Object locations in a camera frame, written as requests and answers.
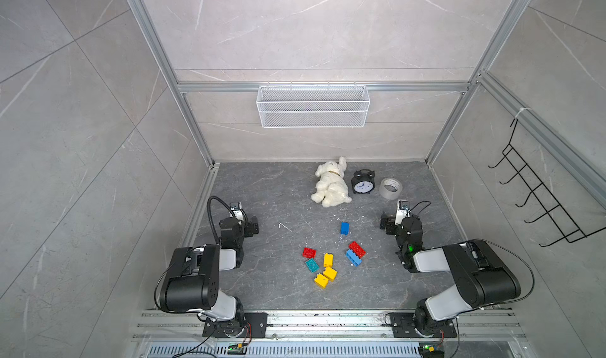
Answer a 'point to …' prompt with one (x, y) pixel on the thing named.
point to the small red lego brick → (308, 252)
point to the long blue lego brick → (353, 257)
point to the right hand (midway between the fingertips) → (397, 211)
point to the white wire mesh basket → (312, 106)
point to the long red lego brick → (357, 249)
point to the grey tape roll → (390, 188)
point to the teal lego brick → (312, 266)
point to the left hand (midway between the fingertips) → (242, 213)
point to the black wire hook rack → (542, 194)
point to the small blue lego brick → (345, 228)
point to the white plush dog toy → (331, 187)
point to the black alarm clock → (363, 181)
